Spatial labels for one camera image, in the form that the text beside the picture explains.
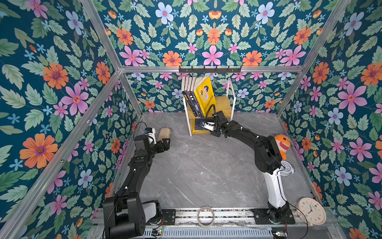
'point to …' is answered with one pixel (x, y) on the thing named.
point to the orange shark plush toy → (283, 143)
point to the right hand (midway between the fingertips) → (213, 124)
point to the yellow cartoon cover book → (206, 96)
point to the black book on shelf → (186, 96)
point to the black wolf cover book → (190, 97)
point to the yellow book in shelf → (194, 129)
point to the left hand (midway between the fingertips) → (165, 136)
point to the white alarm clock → (289, 168)
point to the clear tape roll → (214, 216)
